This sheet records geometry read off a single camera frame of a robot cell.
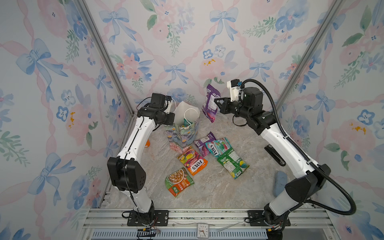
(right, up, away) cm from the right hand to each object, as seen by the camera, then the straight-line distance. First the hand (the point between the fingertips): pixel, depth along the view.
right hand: (215, 99), depth 71 cm
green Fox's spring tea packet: (+14, -35, +19) cm, 42 cm away
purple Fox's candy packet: (-2, -3, +3) cm, 5 cm away
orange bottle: (-41, -24, +27) cm, 55 cm away
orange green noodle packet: (-19, -44, +15) cm, 50 cm away
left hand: (-23, -8, +13) cm, 27 cm away
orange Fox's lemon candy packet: (-11, -34, +20) cm, 41 cm away
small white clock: (-6, -61, -2) cm, 62 cm away
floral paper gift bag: (-17, -17, +11) cm, 26 cm away
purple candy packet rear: (-6, -24, +27) cm, 37 cm away
